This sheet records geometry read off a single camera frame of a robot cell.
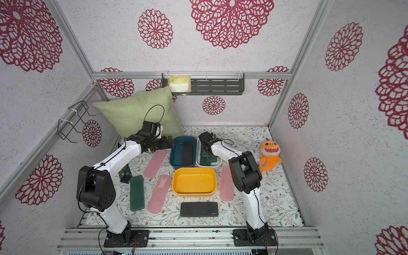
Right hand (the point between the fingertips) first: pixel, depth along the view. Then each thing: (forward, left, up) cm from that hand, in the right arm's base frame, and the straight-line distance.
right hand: (209, 150), depth 101 cm
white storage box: (0, +7, -2) cm, 8 cm away
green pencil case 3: (-8, +3, +7) cm, 10 cm away
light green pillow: (+5, +43, +27) cm, 51 cm away
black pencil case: (-1, +14, -3) cm, 15 cm away
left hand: (-4, +23, +11) cm, 26 cm away
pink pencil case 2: (-32, +28, -3) cm, 42 cm away
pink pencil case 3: (-21, -11, -8) cm, 25 cm away
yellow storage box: (-20, +8, -4) cm, 22 cm away
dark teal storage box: (+2, +22, -3) cm, 22 cm away
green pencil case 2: (-7, +4, -1) cm, 8 cm away
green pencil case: (-29, +38, +1) cm, 48 cm away
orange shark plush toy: (-2, -37, +2) cm, 37 cm away
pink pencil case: (-8, +34, -3) cm, 35 cm away
